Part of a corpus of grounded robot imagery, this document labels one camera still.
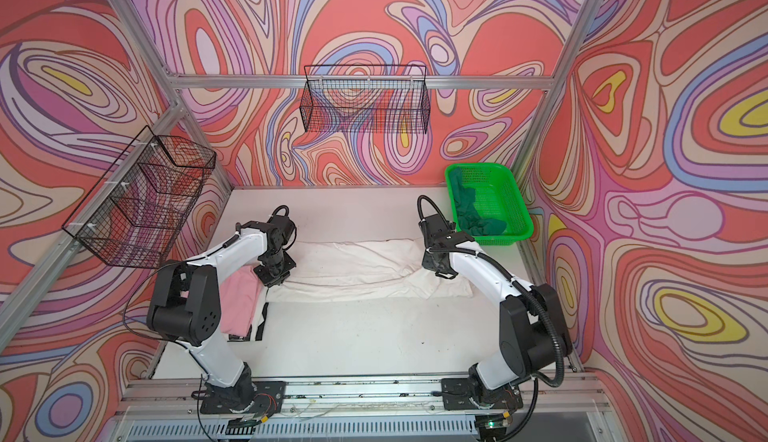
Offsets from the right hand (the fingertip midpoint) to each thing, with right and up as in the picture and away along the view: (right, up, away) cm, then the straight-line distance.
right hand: (443, 268), depth 89 cm
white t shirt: (-24, -2, +8) cm, 26 cm away
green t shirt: (+12, +15, +16) cm, 25 cm away
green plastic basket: (+23, +21, +27) cm, 41 cm away
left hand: (-47, -3, +3) cm, 47 cm away
